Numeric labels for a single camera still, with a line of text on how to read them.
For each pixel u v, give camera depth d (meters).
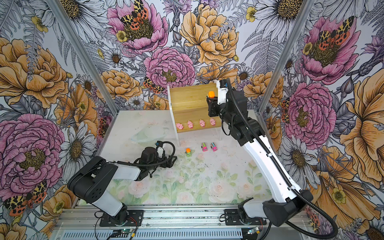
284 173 0.40
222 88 0.54
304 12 0.73
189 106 0.78
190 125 0.89
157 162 0.81
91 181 0.46
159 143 0.84
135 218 0.74
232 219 0.73
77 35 0.83
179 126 0.89
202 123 0.91
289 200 0.38
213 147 0.98
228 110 0.52
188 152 0.96
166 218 0.76
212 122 0.91
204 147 0.99
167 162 0.72
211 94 0.65
